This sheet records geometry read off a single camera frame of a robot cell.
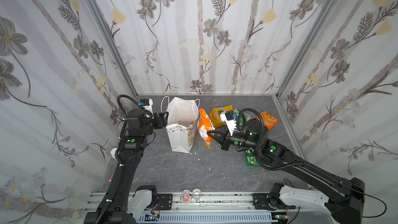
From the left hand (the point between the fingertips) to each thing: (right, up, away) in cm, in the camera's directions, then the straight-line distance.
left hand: (160, 108), depth 75 cm
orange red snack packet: (+65, -8, +26) cm, 71 cm away
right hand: (+23, -9, -15) cm, 29 cm away
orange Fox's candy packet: (+22, -7, -13) cm, 26 cm away
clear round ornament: (+18, -43, +1) cm, 47 cm away
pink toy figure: (+13, -43, -2) cm, 45 cm away
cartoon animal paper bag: (+8, -4, +18) cm, 20 cm away
